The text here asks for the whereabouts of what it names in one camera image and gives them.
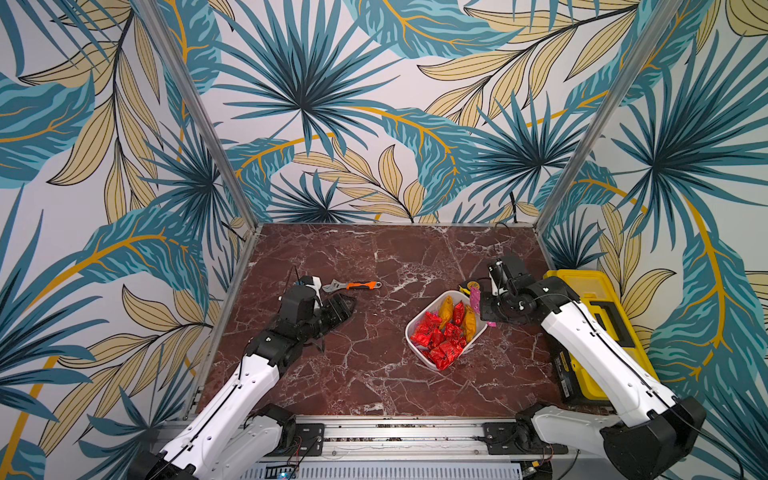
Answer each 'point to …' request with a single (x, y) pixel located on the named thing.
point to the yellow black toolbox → (599, 296)
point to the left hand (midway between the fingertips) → (351, 310)
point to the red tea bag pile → (439, 345)
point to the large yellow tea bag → (469, 321)
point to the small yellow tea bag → (446, 312)
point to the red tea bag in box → (458, 313)
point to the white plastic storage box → (434, 307)
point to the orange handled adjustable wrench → (333, 285)
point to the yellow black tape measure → (467, 290)
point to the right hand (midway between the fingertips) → (487, 308)
